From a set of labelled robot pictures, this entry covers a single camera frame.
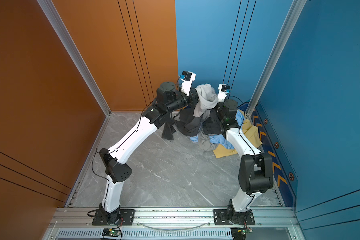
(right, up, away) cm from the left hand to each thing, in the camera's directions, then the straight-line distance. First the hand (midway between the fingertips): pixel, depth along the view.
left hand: (204, 87), depth 66 cm
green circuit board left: (-45, -68, +5) cm, 82 cm away
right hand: (+4, +1, +15) cm, 15 cm away
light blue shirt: (+14, -26, +31) cm, 43 cm away
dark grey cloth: (-7, -16, +31) cm, 35 cm away
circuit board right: (+21, -66, +4) cm, 70 cm away
